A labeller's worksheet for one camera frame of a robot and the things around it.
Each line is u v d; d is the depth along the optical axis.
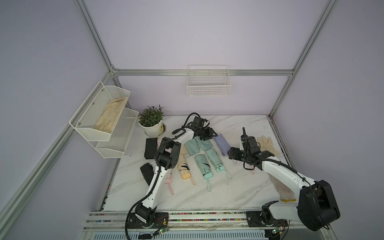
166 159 0.66
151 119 0.96
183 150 0.99
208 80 0.95
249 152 0.67
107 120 0.77
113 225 0.74
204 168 0.89
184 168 0.88
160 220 0.73
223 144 1.01
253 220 0.72
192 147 1.01
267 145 1.02
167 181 0.86
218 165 0.90
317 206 0.41
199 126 0.92
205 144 1.02
